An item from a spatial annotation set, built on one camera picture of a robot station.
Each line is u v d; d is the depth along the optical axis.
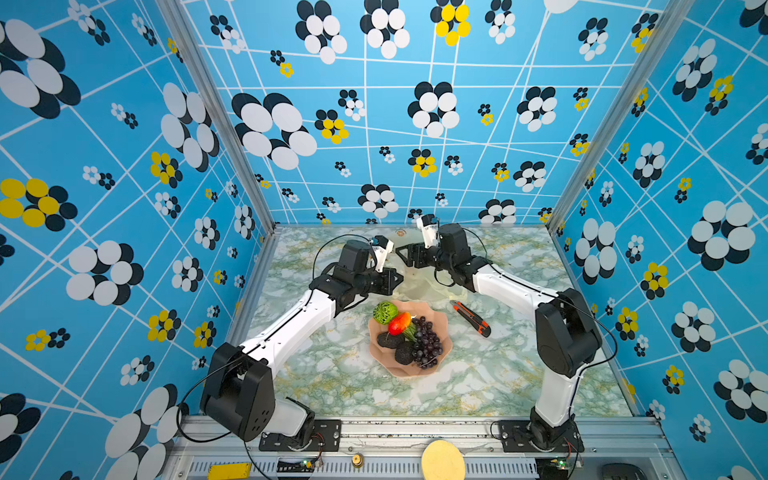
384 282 0.71
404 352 0.81
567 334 0.49
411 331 0.87
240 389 0.41
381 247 0.72
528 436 0.73
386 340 0.83
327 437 0.74
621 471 0.68
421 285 1.00
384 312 0.84
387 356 0.84
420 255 0.79
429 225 0.79
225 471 0.69
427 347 0.80
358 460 0.68
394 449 0.72
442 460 0.68
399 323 0.84
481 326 0.91
